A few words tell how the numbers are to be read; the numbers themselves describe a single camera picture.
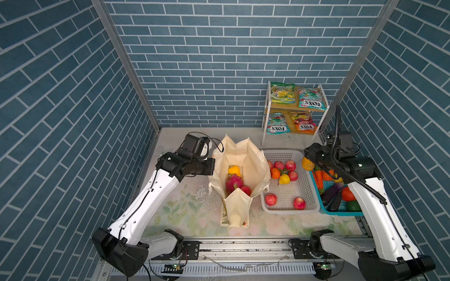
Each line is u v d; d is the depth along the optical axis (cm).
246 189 81
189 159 53
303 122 99
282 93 88
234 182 85
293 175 93
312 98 85
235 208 75
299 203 82
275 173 92
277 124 98
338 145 50
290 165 96
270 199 83
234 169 94
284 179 92
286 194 90
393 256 37
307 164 68
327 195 88
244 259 73
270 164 97
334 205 84
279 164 97
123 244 36
